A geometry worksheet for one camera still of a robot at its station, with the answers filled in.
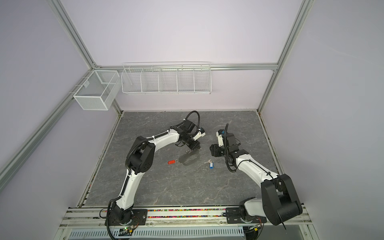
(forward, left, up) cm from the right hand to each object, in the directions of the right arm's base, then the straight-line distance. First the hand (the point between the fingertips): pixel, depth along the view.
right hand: (215, 148), depth 89 cm
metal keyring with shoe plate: (-2, +16, -8) cm, 18 cm away
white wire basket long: (+41, +32, +22) cm, 56 cm away
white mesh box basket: (+34, +77, +18) cm, 86 cm away
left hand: (+4, +9, -7) cm, 12 cm away
